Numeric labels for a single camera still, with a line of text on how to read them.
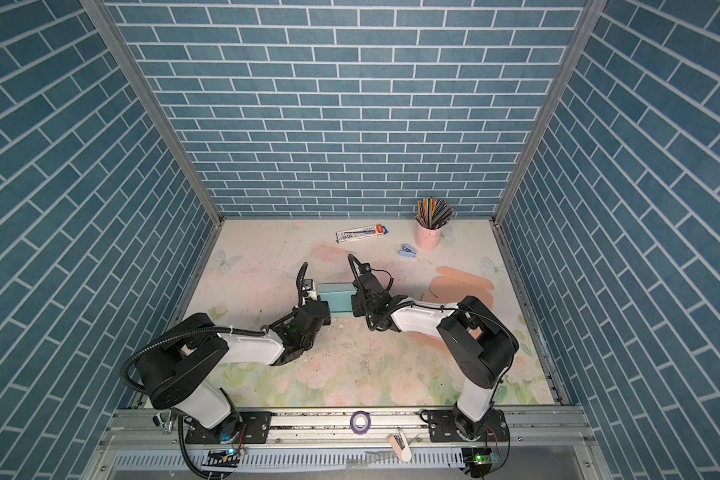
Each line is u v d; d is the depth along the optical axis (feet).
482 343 1.60
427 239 3.52
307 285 2.64
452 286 3.37
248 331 1.90
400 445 2.29
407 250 3.63
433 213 3.51
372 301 2.33
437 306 1.86
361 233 3.78
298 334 2.27
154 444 2.36
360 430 2.39
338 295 2.76
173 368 1.47
